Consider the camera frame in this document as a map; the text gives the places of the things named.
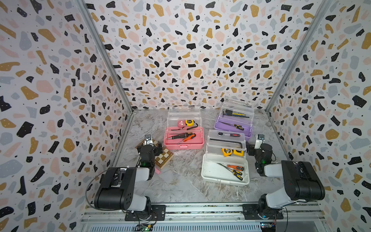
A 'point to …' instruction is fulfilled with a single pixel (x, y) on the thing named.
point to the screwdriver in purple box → (237, 126)
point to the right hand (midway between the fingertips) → (256, 142)
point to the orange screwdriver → (189, 137)
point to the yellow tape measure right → (239, 153)
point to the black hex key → (227, 140)
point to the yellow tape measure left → (226, 154)
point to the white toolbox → (224, 161)
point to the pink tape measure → (181, 123)
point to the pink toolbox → (183, 130)
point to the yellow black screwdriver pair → (237, 174)
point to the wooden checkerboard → (162, 159)
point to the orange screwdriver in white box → (236, 167)
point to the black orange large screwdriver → (183, 135)
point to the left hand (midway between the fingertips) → (152, 142)
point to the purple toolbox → (235, 115)
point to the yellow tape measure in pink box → (190, 123)
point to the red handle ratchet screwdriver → (221, 134)
